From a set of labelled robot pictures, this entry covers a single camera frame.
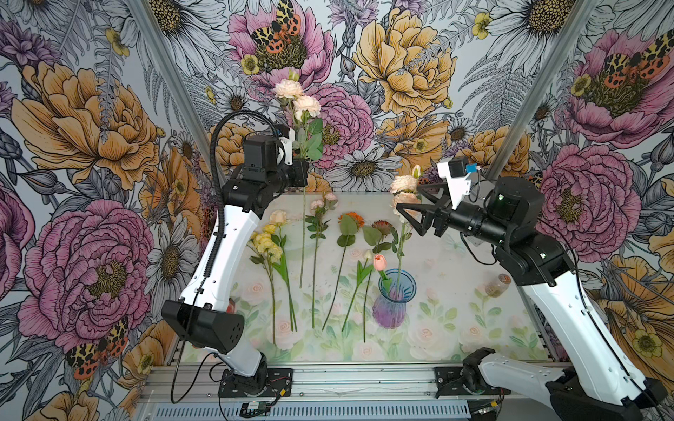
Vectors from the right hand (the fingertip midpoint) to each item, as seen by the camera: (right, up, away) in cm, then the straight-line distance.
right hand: (406, 204), depth 58 cm
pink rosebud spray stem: (-23, +1, +54) cm, 59 cm away
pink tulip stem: (-5, -14, +6) cm, 16 cm away
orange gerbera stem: (-12, -5, +47) cm, 49 cm away
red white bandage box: (-50, -32, +29) cm, 67 cm away
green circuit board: (-37, -53, +13) cm, 66 cm away
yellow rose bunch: (-41, -16, +39) cm, 59 cm away
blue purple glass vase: (+1, -33, +29) cm, 44 cm away
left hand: (-24, +9, +15) cm, 30 cm away
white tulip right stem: (-7, -22, +36) cm, 43 cm away
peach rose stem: (-38, -12, +47) cm, 62 cm away
